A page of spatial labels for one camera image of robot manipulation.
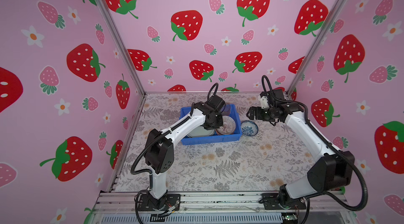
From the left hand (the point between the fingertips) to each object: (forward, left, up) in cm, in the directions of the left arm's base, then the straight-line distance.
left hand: (221, 125), depth 86 cm
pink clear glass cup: (-2, -1, +15) cm, 15 cm away
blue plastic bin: (-4, -7, -5) cm, 10 cm away
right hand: (+4, -17, +5) cm, 18 cm away
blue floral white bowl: (+6, -19, -12) cm, 24 cm away
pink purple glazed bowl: (0, -4, -3) cm, 5 cm away
